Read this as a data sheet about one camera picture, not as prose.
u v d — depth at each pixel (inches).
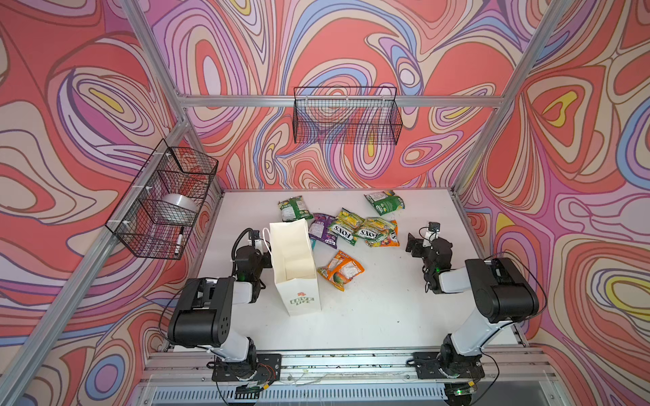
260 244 32.4
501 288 19.1
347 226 40.8
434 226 32.4
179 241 28.4
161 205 27.0
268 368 28.8
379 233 37.7
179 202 28.9
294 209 42.5
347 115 37.8
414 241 34.1
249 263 29.5
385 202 43.7
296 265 35.9
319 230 39.5
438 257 29.1
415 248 34.1
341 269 35.4
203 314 17.9
